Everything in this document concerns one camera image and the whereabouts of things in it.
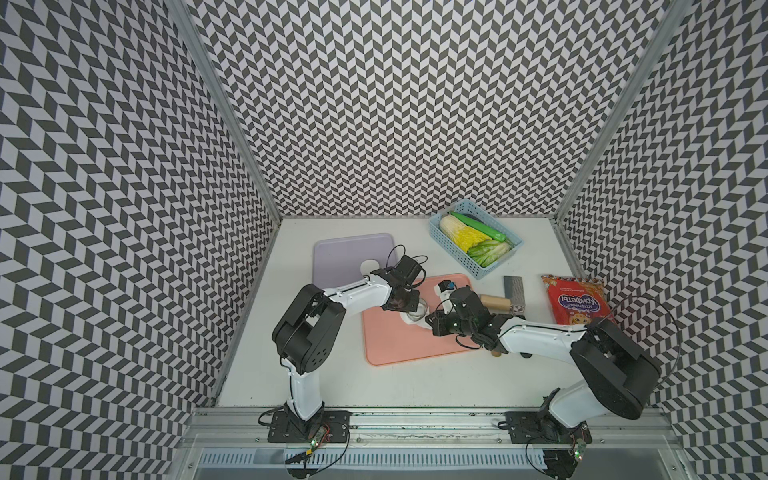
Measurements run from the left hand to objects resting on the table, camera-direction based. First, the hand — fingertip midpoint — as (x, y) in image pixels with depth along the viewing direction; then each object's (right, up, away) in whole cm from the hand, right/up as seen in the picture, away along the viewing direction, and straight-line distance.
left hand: (410, 307), depth 92 cm
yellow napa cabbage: (+20, +23, +10) cm, 31 cm away
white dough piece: (+4, -4, -5) cm, 7 cm away
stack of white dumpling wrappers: (-14, +13, +9) cm, 21 cm away
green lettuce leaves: (+26, +17, +6) cm, 32 cm away
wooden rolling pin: (+28, +1, +3) cm, 28 cm away
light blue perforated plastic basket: (+25, +31, +22) cm, 46 cm away
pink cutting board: (-7, -7, -9) cm, 14 cm away
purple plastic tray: (-25, +13, +12) cm, 31 cm away
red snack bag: (+52, +2, -1) cm, 52 cm away
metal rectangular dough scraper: (+35, +5, +5) cm, 35 cm away
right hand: (+5, -4, -5) cm, 8 cm away
